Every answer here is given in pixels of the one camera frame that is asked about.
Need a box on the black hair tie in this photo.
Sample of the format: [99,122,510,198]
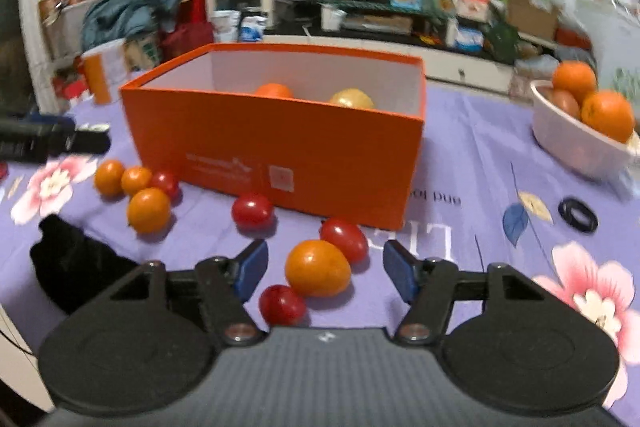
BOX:
[558,197,599,234]

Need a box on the red gift bag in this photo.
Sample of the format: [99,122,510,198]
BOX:
[160,0,216,58]

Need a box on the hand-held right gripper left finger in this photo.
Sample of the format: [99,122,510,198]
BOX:
[107,239,269,345]

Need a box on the yellow-green round fruit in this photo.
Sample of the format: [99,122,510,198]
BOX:
[328,88,376,110]

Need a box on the orange cardboard box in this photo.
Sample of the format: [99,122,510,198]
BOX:
[120,43,427,231]

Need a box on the white plastic bag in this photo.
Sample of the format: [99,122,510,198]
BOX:
[210,10,241,44]

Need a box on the purple floral tablecloth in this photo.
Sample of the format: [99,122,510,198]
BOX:
[0,84,640,413]

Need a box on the red cherry tomato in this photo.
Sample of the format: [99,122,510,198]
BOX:
[319,218,370,265]
[231,193,275,229]
[258,284,307,327]
[150,171,181,200]

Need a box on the brown cardboard box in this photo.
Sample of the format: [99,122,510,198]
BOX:
[507,0,560,42]

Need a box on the black cloth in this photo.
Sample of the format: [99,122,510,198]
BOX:
[29,214,146,315]

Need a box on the white and orange tin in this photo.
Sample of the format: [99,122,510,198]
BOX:
[80,39,132,105]

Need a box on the orange in bowl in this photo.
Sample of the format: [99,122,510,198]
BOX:
[580,90,636,144]
[551,61,598,104]

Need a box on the blue jacket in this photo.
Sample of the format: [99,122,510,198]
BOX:
[80,0,198,52]

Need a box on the brown fruit in bowl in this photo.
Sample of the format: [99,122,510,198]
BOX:
[542,88,582,120]

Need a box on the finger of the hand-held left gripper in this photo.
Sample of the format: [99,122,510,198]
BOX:
[72,123,112,156]

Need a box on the white bowl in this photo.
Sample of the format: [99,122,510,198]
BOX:
[530,79,640,180]

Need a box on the white cup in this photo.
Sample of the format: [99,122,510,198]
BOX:
[320,4,347,32]

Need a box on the small orange kumquat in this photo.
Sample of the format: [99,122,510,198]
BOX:
[127,187,172,235]
[121,166,153,196]
[285,239,352,298]
[94,159,126,198]

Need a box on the white television cabinet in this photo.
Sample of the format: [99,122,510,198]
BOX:
[270,0,521,95]

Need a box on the white appliance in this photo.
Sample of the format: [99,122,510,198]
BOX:
[575,0,640,58]

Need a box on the orange and white carton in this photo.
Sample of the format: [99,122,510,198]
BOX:
[452,0,491,22]

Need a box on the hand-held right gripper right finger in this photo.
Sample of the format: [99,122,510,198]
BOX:
[383,241,545,344]

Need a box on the blue and white paper pack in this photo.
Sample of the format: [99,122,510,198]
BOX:
[239,16,267,42]

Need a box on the large orange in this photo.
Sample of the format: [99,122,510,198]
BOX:
[255,83,294,99]

